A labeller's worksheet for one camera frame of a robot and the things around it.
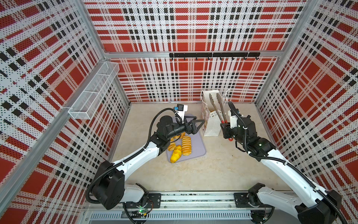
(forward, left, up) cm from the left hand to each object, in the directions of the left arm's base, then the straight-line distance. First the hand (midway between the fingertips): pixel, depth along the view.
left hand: (200, 121), depth 71 cm
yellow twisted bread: (-5, +14, -27) cm, 31 cm away
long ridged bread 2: (0, +8, -26) cm, 27 cm away
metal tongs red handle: (+4, -13, -4) cm, 15 cm away
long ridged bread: (0, +17, -26) cm, 31 cm away
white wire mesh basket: (+22, +77, -11) cm, 81 cm away
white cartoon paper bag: (+11, -10, -17) cm, 22 cm away
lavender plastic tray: (+2, -1, -31) cm, 31 cm away
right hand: (+1, -13, -5) cm, 14 cm away
